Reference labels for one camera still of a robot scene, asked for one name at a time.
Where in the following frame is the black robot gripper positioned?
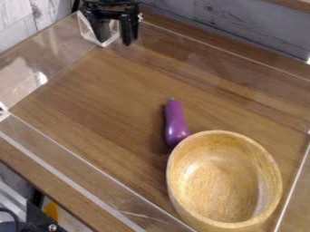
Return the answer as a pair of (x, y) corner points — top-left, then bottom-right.
(81, 0), (141, 46)

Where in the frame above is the black clamp with screw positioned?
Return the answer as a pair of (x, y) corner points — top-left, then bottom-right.
(17, 201), (69, 232)

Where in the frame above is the clear acrylic tray wall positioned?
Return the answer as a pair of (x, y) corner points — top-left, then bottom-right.
(0, 14), (310, 232)

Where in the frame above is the black cable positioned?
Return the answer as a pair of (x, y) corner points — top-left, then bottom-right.
(0, 208), (22, 232)

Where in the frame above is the brown wooden bowl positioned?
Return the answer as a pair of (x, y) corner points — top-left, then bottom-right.
(166, 130), (284, 232)

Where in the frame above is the purple toy eggplant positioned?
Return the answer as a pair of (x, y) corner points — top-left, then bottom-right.
(165, 97), (190, 148)

